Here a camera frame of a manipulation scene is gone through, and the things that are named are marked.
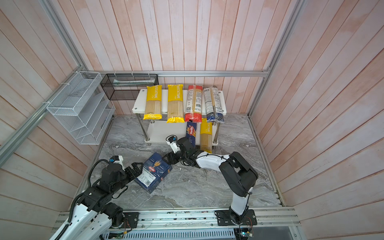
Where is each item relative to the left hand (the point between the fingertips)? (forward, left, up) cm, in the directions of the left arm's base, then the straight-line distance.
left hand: (138, 170), depth 77 cm
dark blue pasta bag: (+3, -7, -6) cm, 10 cm away
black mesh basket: (+57, +18, +12) cm, 61 cm away
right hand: (+11, -13, -4) cm, 18 cm away
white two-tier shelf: (+32, -5, -8) cm, 33 cm away
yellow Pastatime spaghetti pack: (+26, -38, -4) cm, 46 cm away
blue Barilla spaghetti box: (+30, -28, -3) cm, 41 cm away
